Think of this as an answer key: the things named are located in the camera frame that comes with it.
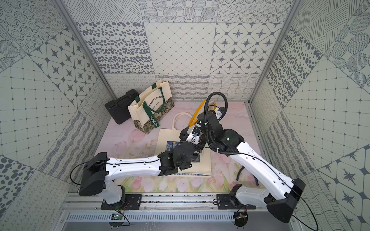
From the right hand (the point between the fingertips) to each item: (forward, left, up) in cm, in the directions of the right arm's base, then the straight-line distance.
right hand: (199, 120), depth 71 cm
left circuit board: (-38, +42, -32) cm, 65 cm away
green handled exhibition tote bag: (+22, +32, -13) cm, 41 cm away
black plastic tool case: (+19, +53, -13) cm, 58 cm away
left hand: (-7, -1, -1) cm, 7 cm away
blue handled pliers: (-13, -26, -31) cm, 42 cm away
